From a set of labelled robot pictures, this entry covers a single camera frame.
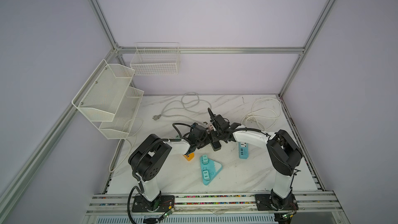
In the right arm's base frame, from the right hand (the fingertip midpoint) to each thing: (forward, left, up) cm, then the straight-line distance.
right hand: (212, 133), depth 93 cm
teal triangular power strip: (-21, +2, -2) cm, 21 cm away
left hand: (-3, +1, -2) cm, 4 cm away
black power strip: (-5, -1, -2) cm, 6 cm away
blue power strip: (-10, -18, -2) cm, 21 cm away
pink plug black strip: (-6, +1, +17) cm, 18 cm away
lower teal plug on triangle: (-26, +4, +3) cm, 26 cm away
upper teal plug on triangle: (-18, +4, +3) cm, 19 cm away
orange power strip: (-14, +13, -3) cm, 20 cm away
